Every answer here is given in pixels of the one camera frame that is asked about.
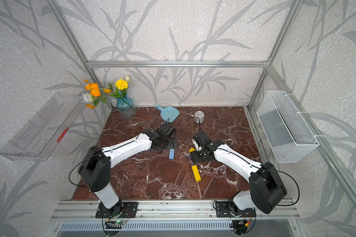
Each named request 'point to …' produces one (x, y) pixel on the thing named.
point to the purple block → (190, 157)
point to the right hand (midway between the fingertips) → (196, 156)
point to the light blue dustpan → (168, 112)
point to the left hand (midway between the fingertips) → (170, 144)
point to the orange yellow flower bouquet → (95, 94)
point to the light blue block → (171, 154)
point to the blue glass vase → (126, 107)
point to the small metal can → (199, 117)
